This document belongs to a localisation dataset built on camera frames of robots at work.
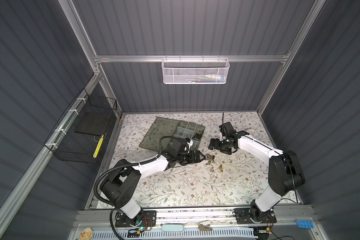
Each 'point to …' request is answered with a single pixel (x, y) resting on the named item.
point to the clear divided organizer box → (163, 127)
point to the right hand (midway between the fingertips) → (216, 149)
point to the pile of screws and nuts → (210, 159)
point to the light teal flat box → (172, 227)
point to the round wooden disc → (86, 234)
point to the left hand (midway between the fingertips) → (200, 159)
